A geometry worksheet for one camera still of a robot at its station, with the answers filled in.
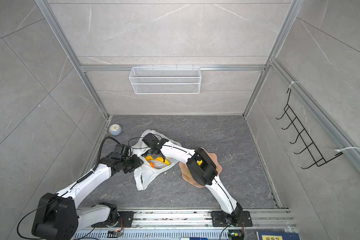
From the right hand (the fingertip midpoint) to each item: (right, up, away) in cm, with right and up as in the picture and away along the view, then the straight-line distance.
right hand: (157, 149), depth 96 cm
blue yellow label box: (+61, -36, -29) cm, 76 cm away
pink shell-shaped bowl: (+20, -14, -11) cm, 26 cm away
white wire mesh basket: (+5, +47, +4) cm, 47 cm away
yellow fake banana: (-2, -4, -10) cm, 11 cm away
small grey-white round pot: (-33, +13, +11) cm, 37 cm away
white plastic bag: (-1, +4, -21) cm, 21 cm away
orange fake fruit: (-2, -8, -8) cm, 12 cm away
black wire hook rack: (+73, +4, -35) cm, 81 cm away
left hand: (-7, -5, -10) cm, 13 cm away
